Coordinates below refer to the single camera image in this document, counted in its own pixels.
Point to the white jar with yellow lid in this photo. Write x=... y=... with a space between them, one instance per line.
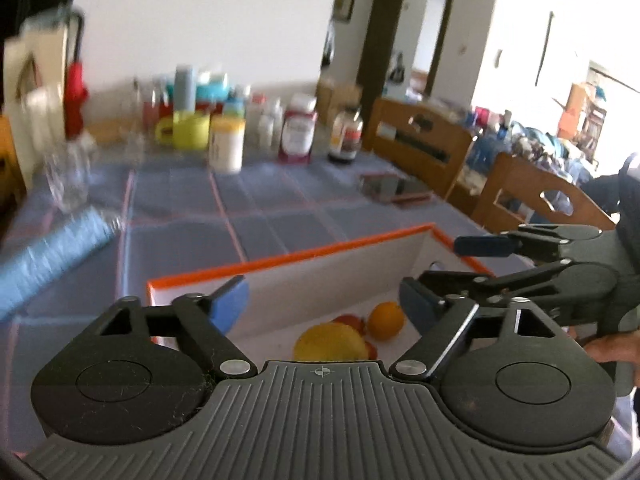
x=226 y=145

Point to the phone in brown case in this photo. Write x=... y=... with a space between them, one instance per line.
x=395 y=189

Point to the person's right hand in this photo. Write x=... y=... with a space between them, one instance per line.
x=605 y=349

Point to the dark bottle with white cap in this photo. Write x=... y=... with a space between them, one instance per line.
x=345 y=135

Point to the clear drinking glass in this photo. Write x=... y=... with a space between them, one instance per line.
x=67 y=180

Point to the small white bottle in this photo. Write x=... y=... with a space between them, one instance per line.
x=269 y=130

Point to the blue plaid tablecloth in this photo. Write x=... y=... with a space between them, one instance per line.
x=275 y=200

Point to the yellow cup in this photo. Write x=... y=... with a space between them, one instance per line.
x=185 y=131

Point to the grey-blue cylinder can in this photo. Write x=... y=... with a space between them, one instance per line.
x=184 y=89

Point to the wooden dining chair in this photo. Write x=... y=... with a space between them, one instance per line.
x=530 y=200
x=415 y=150

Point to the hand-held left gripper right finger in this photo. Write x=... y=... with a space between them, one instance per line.
x=419 y=305

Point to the brown cardboard box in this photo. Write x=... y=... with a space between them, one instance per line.
x=337 y=100

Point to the red umbrella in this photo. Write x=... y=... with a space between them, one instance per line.
x=75 y=95

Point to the dark wooden door frame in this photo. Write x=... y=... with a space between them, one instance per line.
x=390 y=30

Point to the orange cardboard box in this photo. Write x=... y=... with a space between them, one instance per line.
x=310 y=280

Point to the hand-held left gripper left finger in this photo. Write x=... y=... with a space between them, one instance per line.
x=230 y=305

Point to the small tangerine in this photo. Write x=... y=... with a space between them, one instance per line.
x=386 y=320

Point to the red supplement bottle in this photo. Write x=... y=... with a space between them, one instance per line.
x=297 y=130

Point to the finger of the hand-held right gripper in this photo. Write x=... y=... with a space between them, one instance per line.
x=480 y=246
x=550 y=280

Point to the glass jar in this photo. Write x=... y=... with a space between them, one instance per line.
x=134 y=105

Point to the teal bowl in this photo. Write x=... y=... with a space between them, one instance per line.
x=212 y=89

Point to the blue rolled cloth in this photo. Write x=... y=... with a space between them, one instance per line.
x=50 y=260

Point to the white paper bag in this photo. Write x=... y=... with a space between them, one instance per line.
x=35 y=95

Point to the red cherry tomato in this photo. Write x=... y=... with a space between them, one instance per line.
x=350 y=322

